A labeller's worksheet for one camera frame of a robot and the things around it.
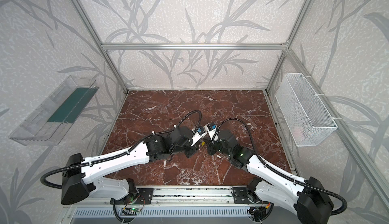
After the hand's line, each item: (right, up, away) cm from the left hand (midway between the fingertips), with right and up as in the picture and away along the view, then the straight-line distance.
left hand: (201, 139), depth 73 cm
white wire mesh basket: (+44, +10, -12) cm, 47 cm away
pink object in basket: (+47, +4, -1) cm, 47 cm away
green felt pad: (-55, +17, -9) cm, 58 cm away
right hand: (+1, +1, +5) cm, 6 cm away
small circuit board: (-35, -34, -1) cm, 49 cm away
